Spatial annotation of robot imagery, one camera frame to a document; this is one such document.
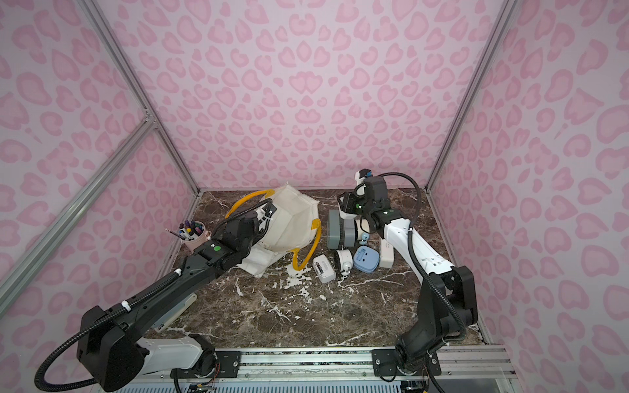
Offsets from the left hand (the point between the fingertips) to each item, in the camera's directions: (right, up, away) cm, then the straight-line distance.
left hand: (248, 214), depth 80 cm
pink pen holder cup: (-22, -7, +9) cm, 25 cm away
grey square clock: (+28, -6, +13) cm, 32 cm away
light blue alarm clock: (+41, -17, +12) cm, 46 cm away
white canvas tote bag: (+13, -6, +23) cm, 27 cm away
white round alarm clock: (+33, -16, +8) cm, 37 cm away
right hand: (+32, +6, +6) cm, 33 cm away
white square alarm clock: (+48, -15, +11) cm, 51 cm away
